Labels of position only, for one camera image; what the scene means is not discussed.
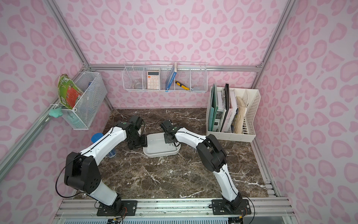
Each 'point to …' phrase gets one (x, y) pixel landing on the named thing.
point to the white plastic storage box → (157, 147)
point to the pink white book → (233, 109)
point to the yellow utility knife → (182, 85)
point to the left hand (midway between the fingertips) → (143, 143)
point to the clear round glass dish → (138, 86)
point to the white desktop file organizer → (252, 98)
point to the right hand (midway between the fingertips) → (169, 137)
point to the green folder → (213, 109)
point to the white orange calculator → (153, 80)
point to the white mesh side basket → (81, 117)
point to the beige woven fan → (240, 115)
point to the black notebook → (227, 105)
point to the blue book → (170, 77)
